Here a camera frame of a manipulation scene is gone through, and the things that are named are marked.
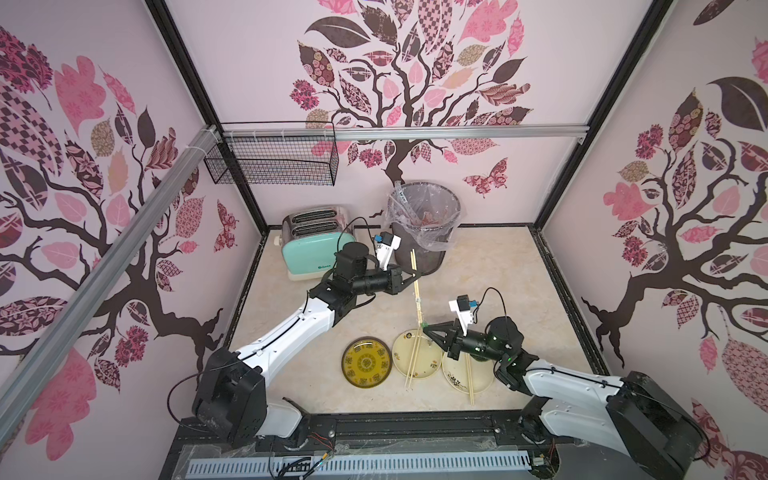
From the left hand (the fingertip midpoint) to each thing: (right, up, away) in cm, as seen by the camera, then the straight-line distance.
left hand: (421, 280), depth 73 cm
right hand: (+2, -13, +1) cm, 13 cm away
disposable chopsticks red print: (+14, -28, +7) cm, 32 cm away
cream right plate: (+11, -27, +10) cm, 31 cm away
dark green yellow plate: (-15, -25, +12) cm, 32 cm away
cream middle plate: (+4, -23, +12) cm, 26 cm away
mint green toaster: (-34, +12, +22) cm, 42 cm away
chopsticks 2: (-1, -24, +11) cm, 26 cm away
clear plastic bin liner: (+5, +21, +33) cm, 40 cm away
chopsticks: (-1, -7, +1) cm, 7 cm away
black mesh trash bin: (+5, +4, +25) cm, 25 cm away
